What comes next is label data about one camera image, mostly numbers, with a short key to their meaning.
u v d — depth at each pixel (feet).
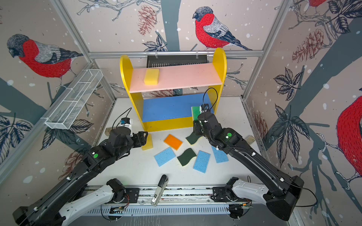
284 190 1.23
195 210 2.29
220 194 2.39
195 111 2.38
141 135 2.08
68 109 2.41
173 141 3.05
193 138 3.13
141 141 2.07
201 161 2.80
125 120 2.01
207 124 1.63
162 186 2.39
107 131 3.12
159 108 3.09
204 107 2.01
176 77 2.50
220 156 2.85
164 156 2.87
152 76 2.42
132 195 2.40
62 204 1.40
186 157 2.82
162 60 3.10
